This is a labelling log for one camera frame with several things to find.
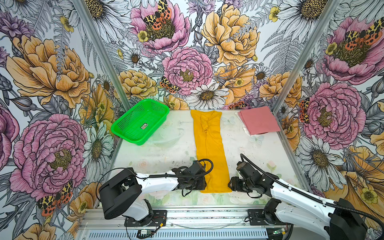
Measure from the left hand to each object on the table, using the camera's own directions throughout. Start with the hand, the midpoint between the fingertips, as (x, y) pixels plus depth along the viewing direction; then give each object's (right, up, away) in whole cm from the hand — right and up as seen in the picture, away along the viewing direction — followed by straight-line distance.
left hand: (201, 189), depth 83 cm
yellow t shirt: (+5, +34, +25) cm, 42 cm away
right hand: (+17, 0, -2) cm, 17 cm away
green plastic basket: (-46, +35, +30) cm, 65 cm away
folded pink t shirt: (+46, +38, +36) cm, 70 cm away
